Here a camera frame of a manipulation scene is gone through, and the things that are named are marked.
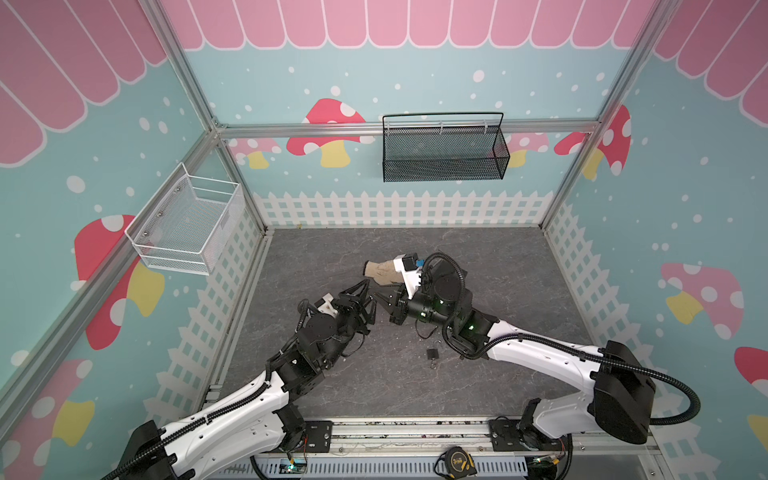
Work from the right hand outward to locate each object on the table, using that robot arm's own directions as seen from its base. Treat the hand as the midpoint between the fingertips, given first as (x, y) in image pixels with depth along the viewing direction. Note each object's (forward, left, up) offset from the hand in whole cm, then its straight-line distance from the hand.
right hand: (368, 292), depth 67 cm
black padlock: (-3, -17, -29) cm, 34 cm away
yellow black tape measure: (-30, -20, -26) cm, 44 cm away
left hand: (+2, -2, -2) cm, 4 cm away
